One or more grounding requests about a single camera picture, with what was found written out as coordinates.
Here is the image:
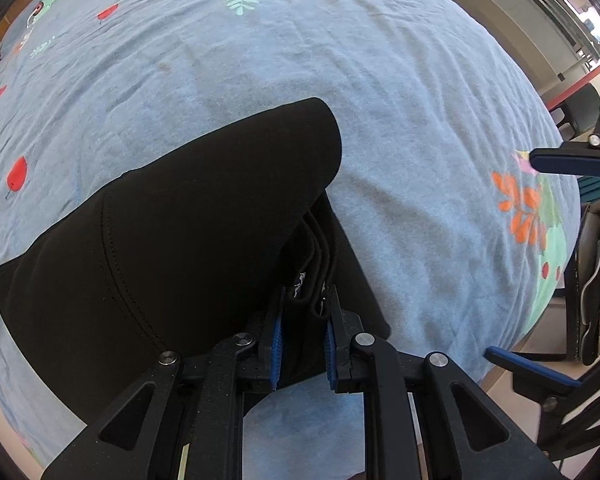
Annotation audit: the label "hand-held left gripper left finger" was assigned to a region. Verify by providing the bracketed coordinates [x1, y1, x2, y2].
[42, 285, 287, 480]

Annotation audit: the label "black pants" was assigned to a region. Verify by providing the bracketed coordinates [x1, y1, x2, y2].
[0, 98, 392, 428]

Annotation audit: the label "black chair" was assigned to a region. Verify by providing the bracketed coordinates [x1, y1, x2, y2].
[549, 83, 600, 137]

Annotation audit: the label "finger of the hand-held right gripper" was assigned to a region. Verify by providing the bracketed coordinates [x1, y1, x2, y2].
[484, 347, 600, 463]
[528, 105, 600, 177]

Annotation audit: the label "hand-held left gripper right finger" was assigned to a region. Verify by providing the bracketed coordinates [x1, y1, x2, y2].
[322, 285, 567, 480]

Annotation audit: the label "bed with blue printed sheet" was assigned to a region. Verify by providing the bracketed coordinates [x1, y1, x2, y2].
[0, 0, 581, 480]

